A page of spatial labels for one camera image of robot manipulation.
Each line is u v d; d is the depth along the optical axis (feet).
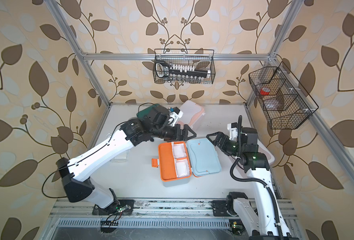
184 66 2.64
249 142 1.77
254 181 1.50
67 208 2.49
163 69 2.77
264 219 1.29
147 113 3.69
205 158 2.72
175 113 2.02
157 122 1.70
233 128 2.21
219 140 2.08
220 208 2.42
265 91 2.65
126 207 2.42
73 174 1.32
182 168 2.53
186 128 1.89
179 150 2.75
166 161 2.57
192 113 3.10
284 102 2.42
